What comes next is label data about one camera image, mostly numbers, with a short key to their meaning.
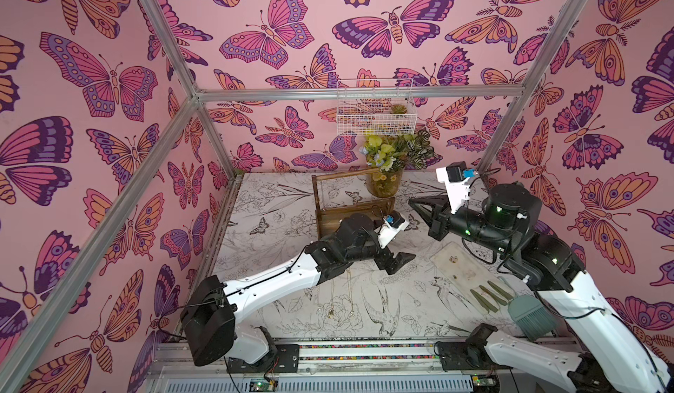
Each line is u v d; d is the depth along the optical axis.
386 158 0.97
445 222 0.48
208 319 0.41
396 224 0.59
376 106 0.95
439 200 0.52
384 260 0.62
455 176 0.46
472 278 0.88
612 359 0.38
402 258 0.61
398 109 0.93
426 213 0.55
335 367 0.73
